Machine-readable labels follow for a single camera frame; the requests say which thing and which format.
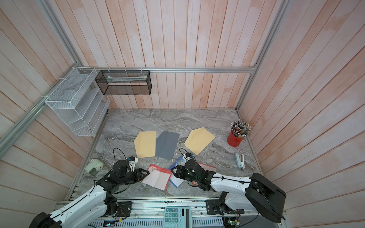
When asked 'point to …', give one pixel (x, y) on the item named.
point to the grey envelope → (166, 144)
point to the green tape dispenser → (94, 166)
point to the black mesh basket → (124, 82)
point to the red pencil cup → (234, 140)
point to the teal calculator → (177, 217)
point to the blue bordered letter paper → (176, 181)
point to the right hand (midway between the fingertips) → (173, 170)
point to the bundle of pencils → (239, 129)
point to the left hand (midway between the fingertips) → (147, 175)
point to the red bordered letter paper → (158, 177)
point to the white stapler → (240, 161)
